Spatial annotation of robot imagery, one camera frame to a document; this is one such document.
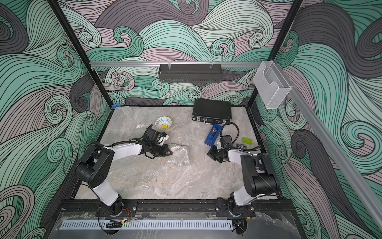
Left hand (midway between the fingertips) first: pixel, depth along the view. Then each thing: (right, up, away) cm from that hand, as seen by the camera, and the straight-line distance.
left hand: (172, 152), depth 89 cm
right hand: (+22, -2, +4) cm, 22 cm away
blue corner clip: (-52, +31, +33) cm, 69 cm away
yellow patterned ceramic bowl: (-8, +17, +18) cm, 26 cm away
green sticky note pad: (+50, +6, +9) cm, 51 cm away
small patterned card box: (+45, +2, +6) cm, 46 cm away
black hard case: (+29, +26, +28) cm, 48 cm away
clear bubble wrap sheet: (+3, -13, -4) cm, 14 cm away
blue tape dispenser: (+27, +10, +8) cm, 30 cm away
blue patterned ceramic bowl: (+5, -2, -4) cm, 6 cm away
